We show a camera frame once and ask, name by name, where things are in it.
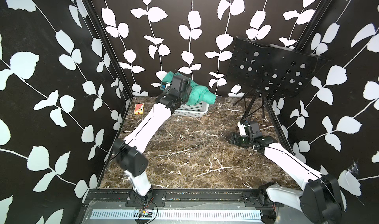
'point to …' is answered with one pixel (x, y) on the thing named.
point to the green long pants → (200, 94)
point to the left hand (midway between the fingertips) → (191, 83)
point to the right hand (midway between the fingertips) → (229, 136)
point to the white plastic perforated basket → (192, 110)
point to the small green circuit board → (145, 213)
